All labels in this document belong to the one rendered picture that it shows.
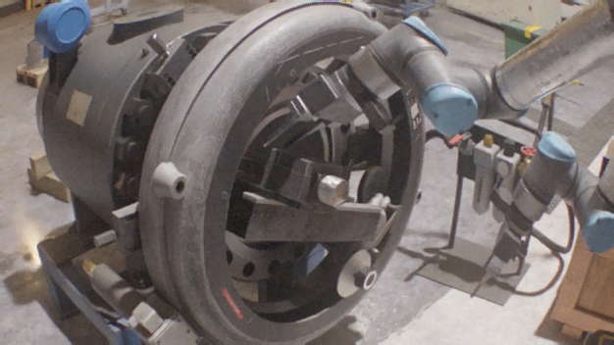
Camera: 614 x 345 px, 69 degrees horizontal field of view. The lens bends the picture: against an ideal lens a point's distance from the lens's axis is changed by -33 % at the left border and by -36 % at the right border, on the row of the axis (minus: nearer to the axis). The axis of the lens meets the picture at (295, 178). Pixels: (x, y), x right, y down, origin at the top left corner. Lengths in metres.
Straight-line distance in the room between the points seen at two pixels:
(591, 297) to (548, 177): 0.82
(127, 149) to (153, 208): 0.30
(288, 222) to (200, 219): 0.19
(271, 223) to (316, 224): 0.12
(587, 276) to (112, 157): 1.39
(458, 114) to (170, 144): 0.43
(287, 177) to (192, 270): 0.21
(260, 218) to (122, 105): 0.41
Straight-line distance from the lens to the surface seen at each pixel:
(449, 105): 0.88
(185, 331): 1.09
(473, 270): 2.08
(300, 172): 1.01
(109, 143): 1.27
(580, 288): 1.75
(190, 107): 0.95
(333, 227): 1.20
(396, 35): 0.99
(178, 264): 0.99
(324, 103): 0.99
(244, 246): 1.26
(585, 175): 1.09
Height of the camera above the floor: 1.15
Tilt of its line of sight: 26 degrees down
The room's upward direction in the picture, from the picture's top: straight up
